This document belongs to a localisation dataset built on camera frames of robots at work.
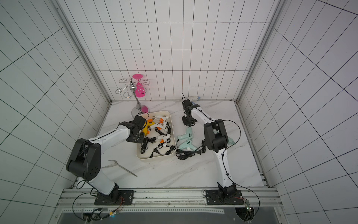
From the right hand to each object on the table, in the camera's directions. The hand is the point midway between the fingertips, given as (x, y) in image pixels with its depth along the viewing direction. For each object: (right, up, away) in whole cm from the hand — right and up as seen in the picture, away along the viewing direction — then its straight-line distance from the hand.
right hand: (184, 122), depth 104 cm
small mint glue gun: (+3, -14, -12) cm, 19 cm away
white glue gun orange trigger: (-14, -10, -12) cm, 21 cm away
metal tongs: (-38, -26, -21) cm, 51 cm away
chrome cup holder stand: (-36, +24, -12) cm, 45 cm away
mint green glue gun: (+3, -9, -9) cm, 13 cm away
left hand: (-33, -12, -13) cm, 37 cm away
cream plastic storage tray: (-18, -18, -14) cm, 29 cm away
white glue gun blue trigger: (+9, +19, +13) cm, 25 cm away
